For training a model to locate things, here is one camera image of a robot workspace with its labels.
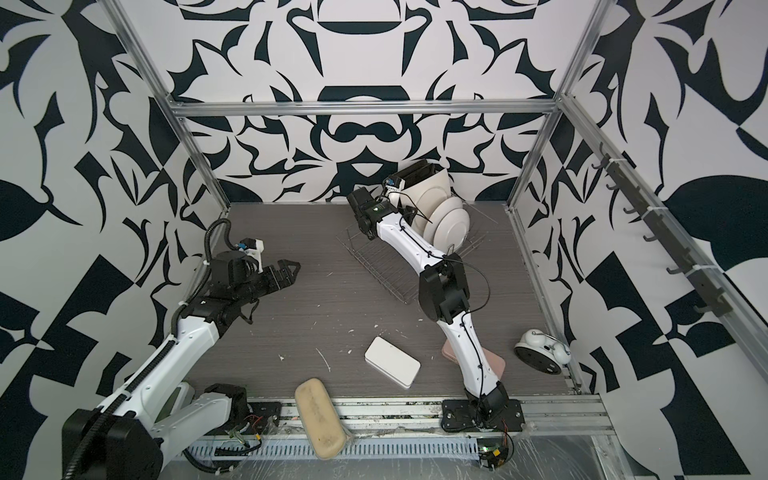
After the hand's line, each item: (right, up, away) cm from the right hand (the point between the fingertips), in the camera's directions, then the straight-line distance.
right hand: (404, 205), depth 94 cm
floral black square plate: (+5, +12, +9) cm, 16 cm away
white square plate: (+8, +4, +3) cm, 9 cm away
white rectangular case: (-4, -42, -14) cm, 45 cm away
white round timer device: (+33, -38, -19) cm, 54 cm away
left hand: (-32, -17, -13) cm, 38 cm away
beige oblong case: (-20, -53, -23) cm, 61 cm away
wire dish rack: (0, -24, +3) cm, 24 cm away
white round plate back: (+10, -3, 0) cm, 10 cm away
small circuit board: (+19, -60, -22) cm, 67 cm away
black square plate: (+4, +12, +9) cm, 16 cm away
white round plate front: (+15, -8, +3) cm, 17 cm away
